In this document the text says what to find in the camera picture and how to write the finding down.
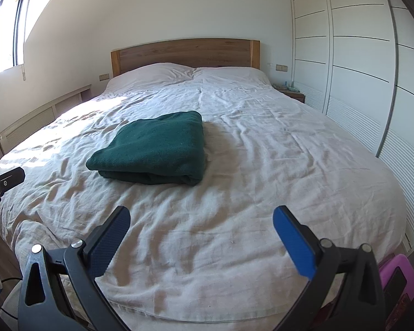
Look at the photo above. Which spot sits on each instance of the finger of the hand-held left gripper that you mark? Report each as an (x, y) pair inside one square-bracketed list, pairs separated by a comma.
[(12, 178)]

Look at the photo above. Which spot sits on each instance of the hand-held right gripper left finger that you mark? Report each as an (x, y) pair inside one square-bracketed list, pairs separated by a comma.
[(112, 238)]

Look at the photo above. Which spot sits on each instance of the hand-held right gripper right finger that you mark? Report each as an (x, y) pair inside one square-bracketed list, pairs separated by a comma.
[(293, 241)]

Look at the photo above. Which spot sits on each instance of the green knit sweater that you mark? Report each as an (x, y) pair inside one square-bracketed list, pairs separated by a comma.
[(151, 148)]

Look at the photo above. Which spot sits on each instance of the bed with white duvet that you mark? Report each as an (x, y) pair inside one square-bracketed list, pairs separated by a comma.
[(262, 151)]

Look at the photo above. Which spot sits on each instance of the pink case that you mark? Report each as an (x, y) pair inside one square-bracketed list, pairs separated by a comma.
[(388, 265)]

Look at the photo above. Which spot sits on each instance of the window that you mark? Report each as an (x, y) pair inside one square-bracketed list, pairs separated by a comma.
[(5, 31)]

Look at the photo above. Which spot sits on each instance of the wooden nightstand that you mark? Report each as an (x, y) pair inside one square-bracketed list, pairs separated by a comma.
[(291, 93)]

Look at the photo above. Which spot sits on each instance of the white pillow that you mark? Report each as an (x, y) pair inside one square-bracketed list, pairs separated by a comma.
[(148, 76), (231, 76)]

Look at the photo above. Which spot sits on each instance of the white wardrobe doors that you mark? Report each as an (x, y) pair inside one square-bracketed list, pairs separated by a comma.
[(358, 58)]

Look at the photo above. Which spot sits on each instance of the wooden headboard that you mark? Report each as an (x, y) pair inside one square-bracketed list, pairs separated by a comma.
[(186, 53)]

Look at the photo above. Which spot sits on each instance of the low beige wall cabinet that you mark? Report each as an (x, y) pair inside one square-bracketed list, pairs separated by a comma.
[(31, 120)]

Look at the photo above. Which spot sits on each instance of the beige wall switch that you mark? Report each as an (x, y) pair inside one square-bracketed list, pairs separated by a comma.
[(281, 68), (104, 76)]

